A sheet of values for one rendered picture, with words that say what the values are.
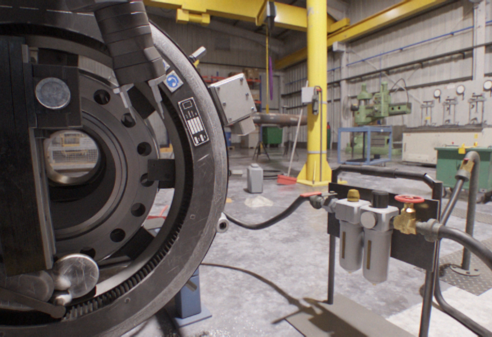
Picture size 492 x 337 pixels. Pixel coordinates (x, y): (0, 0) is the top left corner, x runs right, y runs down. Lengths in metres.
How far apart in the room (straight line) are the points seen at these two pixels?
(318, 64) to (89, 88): 3.66
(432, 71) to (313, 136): 8.94
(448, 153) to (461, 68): 8.70
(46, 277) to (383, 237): 0.82
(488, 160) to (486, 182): 0.22
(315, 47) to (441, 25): 8.94
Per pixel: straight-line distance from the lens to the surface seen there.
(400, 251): 0.95
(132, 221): 0.73
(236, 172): 0.81
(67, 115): 0.51
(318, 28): 4.30
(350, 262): 0.98
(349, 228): 0.94
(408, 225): 0.84
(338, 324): 1.14
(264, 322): 1.13
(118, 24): 0.47
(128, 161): 0.71
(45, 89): 0.48
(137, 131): 0.71
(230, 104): 0.69
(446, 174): 3.47
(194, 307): 1.15
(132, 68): 0.48
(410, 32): 13.40
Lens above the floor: 0.67
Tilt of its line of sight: 6 degrees down
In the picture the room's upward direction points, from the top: 1 degrees counter-clockwise
